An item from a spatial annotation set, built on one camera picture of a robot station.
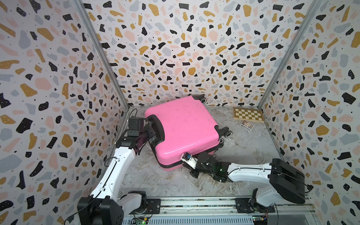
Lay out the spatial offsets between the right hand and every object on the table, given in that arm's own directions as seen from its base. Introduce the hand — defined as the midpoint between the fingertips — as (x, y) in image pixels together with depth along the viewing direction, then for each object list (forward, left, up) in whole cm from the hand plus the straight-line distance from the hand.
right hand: (184, 165), depth 79 cm
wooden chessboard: (+47, -51, -8) cm, 70 cm away
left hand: (+16, +18, +13) cm, 27 cm away
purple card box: (+38, -47, -10) cm, 61 cm away
